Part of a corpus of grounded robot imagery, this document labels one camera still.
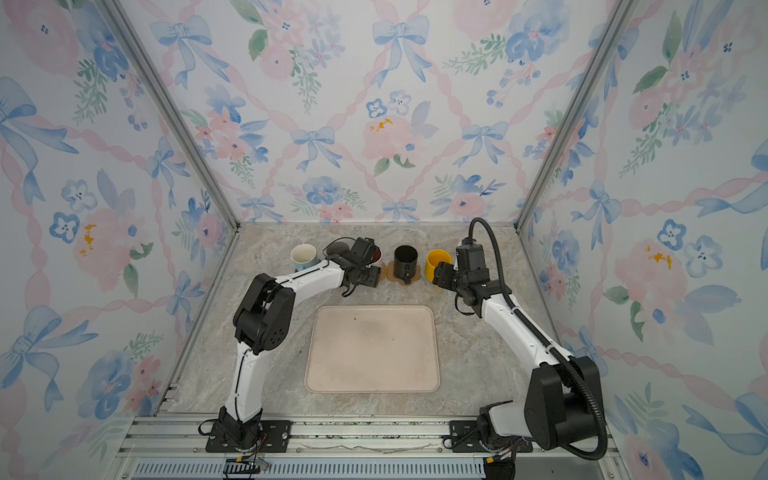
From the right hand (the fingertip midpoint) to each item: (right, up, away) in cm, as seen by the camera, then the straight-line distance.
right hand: (445, 270), depth 87 cm
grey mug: (-33, +7, +9) cm, 35 cm away
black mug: (-11, +2, +12) cm, 17 cm away
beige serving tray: (-22, -23, +1) cm, 32 cm away
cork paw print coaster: (-16, -2, +18) cm, 24 cm away
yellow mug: (-2, +2, +10) cm, 11 cm away
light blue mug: (-45, +4, +13) cm, 47 cm away
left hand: (-22, -1, +14) cm, 26 cm away
